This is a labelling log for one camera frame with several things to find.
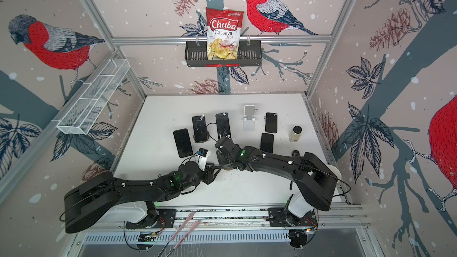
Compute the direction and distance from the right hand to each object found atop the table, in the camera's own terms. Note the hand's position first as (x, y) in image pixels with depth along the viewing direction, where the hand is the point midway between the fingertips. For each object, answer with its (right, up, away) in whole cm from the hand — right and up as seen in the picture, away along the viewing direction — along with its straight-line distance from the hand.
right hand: (223, 151), depth 85 cm
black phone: (-20, +4, 0) cm, 20 cm away
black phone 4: (+28, +13, +22) cm, 38 cm away
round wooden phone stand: (+2, -8, -1) cm, 8 cm away
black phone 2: (-13, +11, +7) cm, 18 cm away
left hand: (-1, -5, -4) cm, 7 cm away
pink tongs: (-13, -28, -16) cm, 35 cm away
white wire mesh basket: (-57, +18, -14) cm, 61 cm away
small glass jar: (+38, +7, +7) cm, 39 cm away
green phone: (+23, +2, +11) cm, 26 cm away
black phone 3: (-1, +13, +5) cm, 14 cm away
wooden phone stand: (-14, +3, +10) cm, 17 cm away
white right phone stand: (+14, +18, +15) cm, 27 cm away
